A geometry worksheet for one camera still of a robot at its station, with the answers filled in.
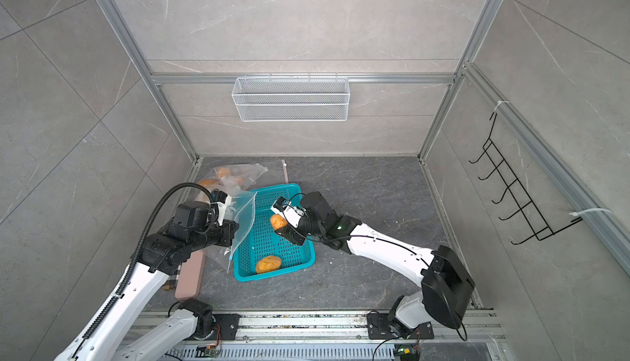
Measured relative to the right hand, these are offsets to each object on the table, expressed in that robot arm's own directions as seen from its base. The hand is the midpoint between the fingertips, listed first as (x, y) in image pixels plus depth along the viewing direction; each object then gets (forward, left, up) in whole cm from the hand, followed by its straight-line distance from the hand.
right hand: (285, 222), depth 76 cm
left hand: (-1, +13, +2) cm, 14 cm away
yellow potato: (+32, +31, -11) cm, 46 cm away
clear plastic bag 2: (+4, +12, +5) cm, 14 cm away
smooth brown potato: (+28, +38, -13) cm, 49 cm away
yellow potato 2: (-8, +7, -14) cm, 18 cm away
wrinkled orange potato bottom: (-2, +2, +4) cm, 5 cm away
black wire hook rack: (+2, -67, +12) cm, 68 cm away
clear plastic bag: (+30, +26, -12) cm, 41 cm away
